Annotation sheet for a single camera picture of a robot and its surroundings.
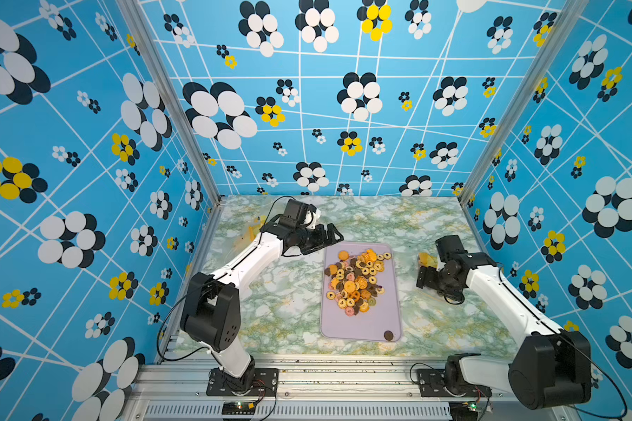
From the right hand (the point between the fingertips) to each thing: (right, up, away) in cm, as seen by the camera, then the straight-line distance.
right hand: (433, 286), depth 84 cm
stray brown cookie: (-15, -15, -2) cm, 21 cm away
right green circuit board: (+3, -29, -15) cm, 33 cm away
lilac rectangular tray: (-18, -11, +1) cm, 21 cm away
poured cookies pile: (-25, 0, +6) cm, 26 cm away
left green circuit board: (-59, -31, -12) cm, 68 cm away
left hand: (-31, +15, 0) cm, 35 cm away
